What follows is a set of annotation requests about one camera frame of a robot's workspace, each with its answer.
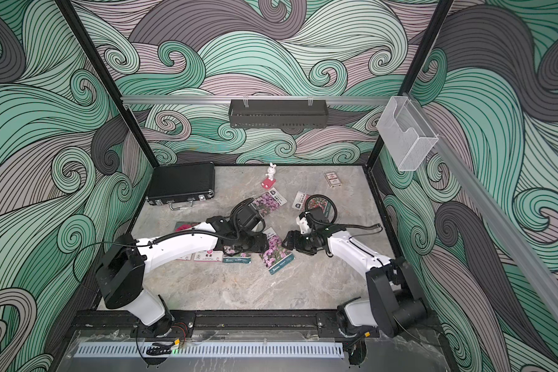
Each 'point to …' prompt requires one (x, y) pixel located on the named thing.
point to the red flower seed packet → (304, 201)
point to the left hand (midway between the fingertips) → (264, 244)
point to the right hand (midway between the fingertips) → (287, 247)
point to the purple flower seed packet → (269, 201)
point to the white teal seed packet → (277, 255)
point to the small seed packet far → (332, 179)
